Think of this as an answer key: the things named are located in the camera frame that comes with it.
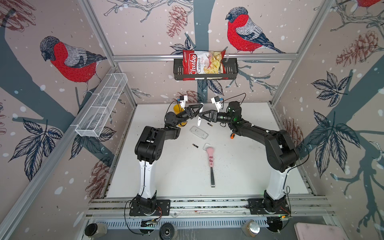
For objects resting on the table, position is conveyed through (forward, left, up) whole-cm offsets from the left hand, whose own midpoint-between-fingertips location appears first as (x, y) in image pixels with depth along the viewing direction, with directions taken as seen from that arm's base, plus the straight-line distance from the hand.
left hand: (202, 108), depth 81 cm
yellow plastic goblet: (+5, +15, -5) cm, 17 cm away
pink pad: (-53, -48, -25) cm, 76 cm away
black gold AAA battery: (-8, +4, -28) cm, 29 cm away
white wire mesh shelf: (-11, +54, +2) cm, 55 cm away
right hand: (-3, +2, -6) cm, 7 cm away
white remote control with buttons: (-4, +2, -4) cm, 6 cm away
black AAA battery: (+10, -6, -27) cm, 29 cm away
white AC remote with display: (+2, +2, -27) cm, 27 cm away
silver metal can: (-52, -18, -16) cm, 57 cm away
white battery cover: (-8, -3, -28) cm, 29 cm away
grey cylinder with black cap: (-52, +46, -19) cm, 72 cm away
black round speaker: (-53, +16, -16) cm, 57 cm away
